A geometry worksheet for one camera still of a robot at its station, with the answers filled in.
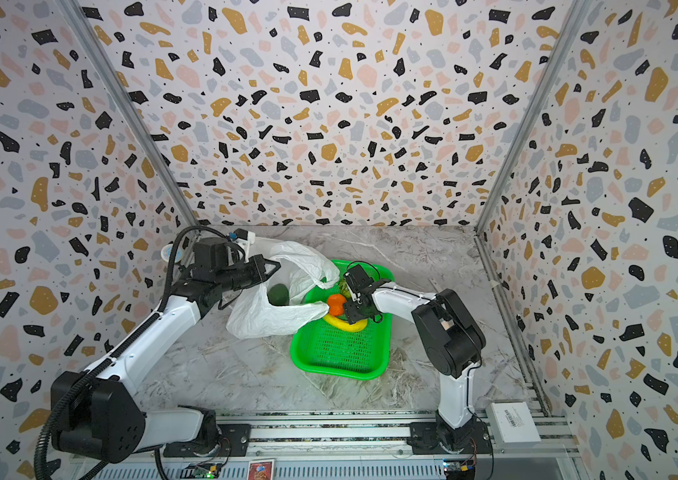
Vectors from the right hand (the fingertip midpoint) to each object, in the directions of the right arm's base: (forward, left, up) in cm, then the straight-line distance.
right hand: (352, 306), depth 96 cm
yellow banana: (-7, +2, +1) cm, 8 cm away
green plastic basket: (-13, +8, -3) cm, 16 cm away
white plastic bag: (+2, +14, +18) cm, 23 cm away
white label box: (-33, -40, +2) cm, 52 cm away
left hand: (0, +19, +23) cm, 30 cm away
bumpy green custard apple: (+5, +3, +3) cm, 6 cm away
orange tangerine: (-2, +5, +4) cm, 6 cm away
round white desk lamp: (+1, +48, +25) cm, 54 cm away
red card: (-43, +20, 0) cm, 48 cm away
